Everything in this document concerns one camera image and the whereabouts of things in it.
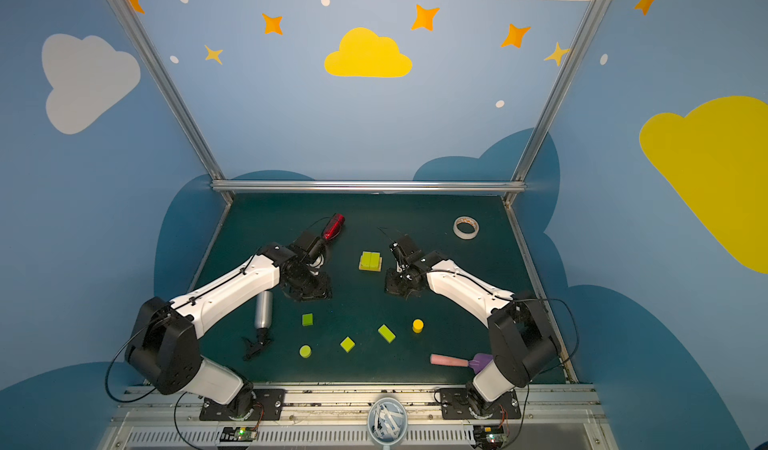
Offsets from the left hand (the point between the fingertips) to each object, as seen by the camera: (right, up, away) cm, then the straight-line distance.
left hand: (330, 296), depth 83 cm
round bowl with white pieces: (+16, -28, -12) cm, 34 cm away
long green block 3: (+16, -12, +3) cm, 20 cm away
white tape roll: (+46, +16, +26) cm, 55 cm away
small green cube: (-8, -8, +5) cm, 12 cm away
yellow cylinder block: (+25, -9, +3) cm, 27 cm away
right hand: (+17, +2, +4) cm, 18 cm away
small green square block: (+5, -14, +1) cm, 15 cm away
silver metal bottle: (-20, -7, +3) cm, 22 cm away
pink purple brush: (+41, -18, -3) cm, 44 cm away
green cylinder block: (-7, -15, -1) cm, 17 cm away
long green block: (+9, +8, +17) cm, 21 cm away
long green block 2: (+11, +8, +16) cm, 21 cm away
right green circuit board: (+41, -31, -12) cm, 53 cm away
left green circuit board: (-20, -30, -13) cm, 38 cm away
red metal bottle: (-3, +20, +25) cm, 32 cm away
